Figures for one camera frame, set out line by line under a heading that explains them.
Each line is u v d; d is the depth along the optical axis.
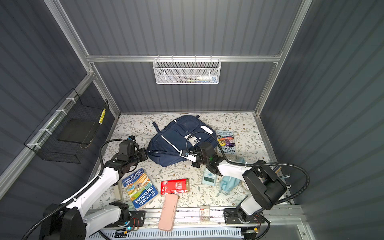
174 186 0.83
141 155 0.76
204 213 0.74
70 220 0.39
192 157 0.74
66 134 0.73
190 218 0.75
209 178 0.86
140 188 0.81
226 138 1.02
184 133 1.02
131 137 0.76
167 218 0.73
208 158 0.68
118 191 0.80
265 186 0.45
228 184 0.78
